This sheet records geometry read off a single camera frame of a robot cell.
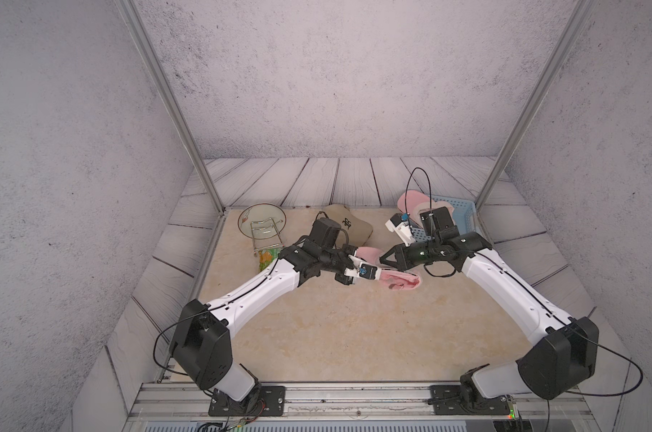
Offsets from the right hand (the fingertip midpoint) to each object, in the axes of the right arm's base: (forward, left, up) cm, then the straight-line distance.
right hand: (383, 260), depth 76 cm
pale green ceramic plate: (+26, +41, -7) cm, 49 cm away
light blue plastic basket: (+36, -40, -22) cm, 58 cm away
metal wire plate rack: (+23, +41, -17) cm, 51 cm away
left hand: (-2, +2, 0) cm, 3 cm away
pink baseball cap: (+41, -18, -18) cm, 48 cm away
